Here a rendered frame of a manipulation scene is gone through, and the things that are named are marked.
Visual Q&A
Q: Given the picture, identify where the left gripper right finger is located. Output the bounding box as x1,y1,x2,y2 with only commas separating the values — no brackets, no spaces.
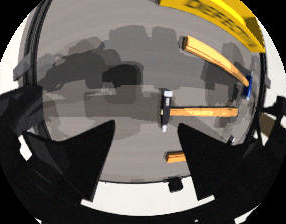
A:
177,123,262,201

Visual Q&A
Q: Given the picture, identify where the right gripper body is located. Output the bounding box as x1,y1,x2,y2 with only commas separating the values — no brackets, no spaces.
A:
267,95,286,141

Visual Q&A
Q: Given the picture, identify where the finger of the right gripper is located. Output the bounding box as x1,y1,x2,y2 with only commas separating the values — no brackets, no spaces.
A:
255,102,281,118
246,134,263,155

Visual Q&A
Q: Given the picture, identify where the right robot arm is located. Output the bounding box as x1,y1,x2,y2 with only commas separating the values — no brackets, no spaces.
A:
279,128,286,148

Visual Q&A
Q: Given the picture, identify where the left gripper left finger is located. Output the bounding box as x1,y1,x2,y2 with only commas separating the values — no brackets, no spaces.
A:
22,120,116,203

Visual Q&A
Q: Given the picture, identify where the yellow bin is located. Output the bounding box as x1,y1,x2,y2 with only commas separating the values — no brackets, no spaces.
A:
159,0,265,52

